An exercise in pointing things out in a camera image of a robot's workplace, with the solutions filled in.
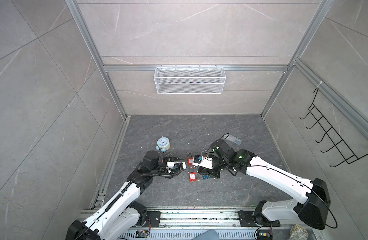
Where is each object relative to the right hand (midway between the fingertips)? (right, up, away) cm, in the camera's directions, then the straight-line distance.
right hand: (201, 166), depth 75 cm
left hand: (-10, +4, +1) cm, 11 cm away
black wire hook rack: (+58, +16, -9) cm, 61 cm away
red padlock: (0, +8, -12) cm, 14 cm away
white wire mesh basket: (-8, +53, +25) cm, 59 cm away
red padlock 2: (-4, -8, +11) cm, 14 cm away
